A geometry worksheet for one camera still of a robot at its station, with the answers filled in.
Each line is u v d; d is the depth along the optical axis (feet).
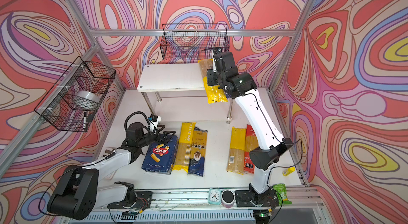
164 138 2.51
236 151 2.83
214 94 2.18
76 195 1.35
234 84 1.49
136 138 2.22
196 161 2.74
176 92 2.41
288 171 2.50
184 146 2.90
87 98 2.31
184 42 3.05
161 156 2.64
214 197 2.38
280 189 2.49
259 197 2.06
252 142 2.96
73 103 2.39
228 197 2.30
